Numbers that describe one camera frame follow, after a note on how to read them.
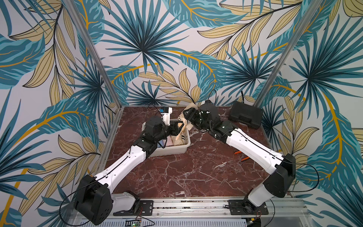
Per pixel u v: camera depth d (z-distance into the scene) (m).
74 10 0.69
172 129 0.66
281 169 0.42
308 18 0.72
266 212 0.73
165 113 0.67
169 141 0.90
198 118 0.66
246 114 1.06
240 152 0.52
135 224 0.72
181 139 0.92
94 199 0.39
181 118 0.73
